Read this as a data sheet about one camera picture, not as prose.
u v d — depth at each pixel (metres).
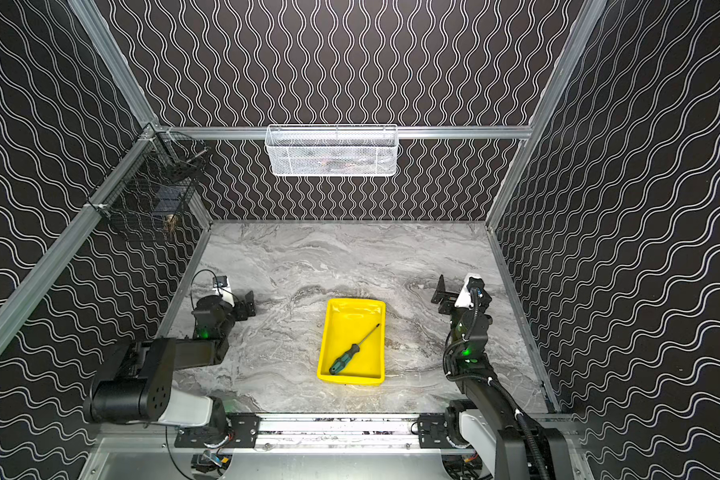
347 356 0.84
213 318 0.71
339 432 0.76
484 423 0.58
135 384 0.46
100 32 0.72
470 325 0.62
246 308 0.85
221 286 0.79
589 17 0.70
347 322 0.94
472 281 0.68
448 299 0.73
